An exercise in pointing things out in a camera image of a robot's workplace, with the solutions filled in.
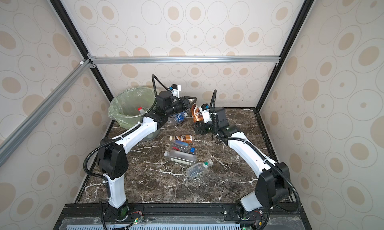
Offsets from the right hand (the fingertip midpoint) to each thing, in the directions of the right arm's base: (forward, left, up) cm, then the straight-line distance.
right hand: (198, 123), depth 82 cm
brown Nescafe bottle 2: (+1, +7, -17) cm, 19 cm away
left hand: (+7, 0, +13) cm, 14 cm away
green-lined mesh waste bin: (+18, +44, -3) cm, 48 cm away
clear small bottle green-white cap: (-17, +2, -23) cm, 29 cm away
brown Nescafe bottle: (+1, +1, +6) cm, 7 cm away
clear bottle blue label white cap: (+20, +13, -17) cm, 29 cm away
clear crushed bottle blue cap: (-1, +12, -22) cm, 25 cm away
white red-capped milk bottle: (+20, +39, -10) cm, 45 cm away
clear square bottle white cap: (-11, +10, -20) cm, 25 cm away
